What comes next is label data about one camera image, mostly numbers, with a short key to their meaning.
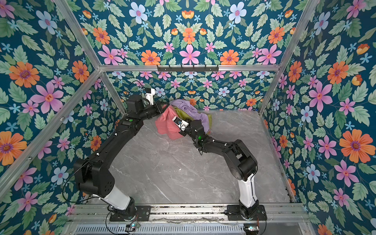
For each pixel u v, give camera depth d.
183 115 0.93
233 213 0.72
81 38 0.78
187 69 0.91
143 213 0.74
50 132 0.62
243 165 0.53
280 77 0.96
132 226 0.70
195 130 0.69
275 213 0.75
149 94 0.71
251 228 0.70
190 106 1.04
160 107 0.70
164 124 0.93
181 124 0.73
